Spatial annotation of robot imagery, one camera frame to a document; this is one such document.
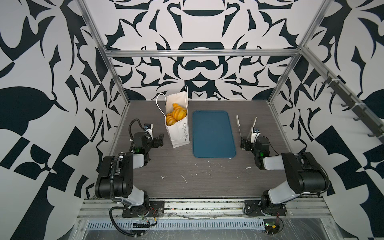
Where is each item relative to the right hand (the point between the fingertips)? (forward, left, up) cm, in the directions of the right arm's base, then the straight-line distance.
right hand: (251, 135), depth 95 cm
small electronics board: (-46, 0, -7) cm, 46 cm away
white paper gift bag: (-6, +44, +13) cm, 47 cm away
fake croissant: (+5, +44, +18) cm, 48 cm away
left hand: (+2, +60, +4) cm, 60 cm away
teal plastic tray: (+4, +23, -5) cm, 24 cm away
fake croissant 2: (+3, +49, +14) cm, 51 cm away
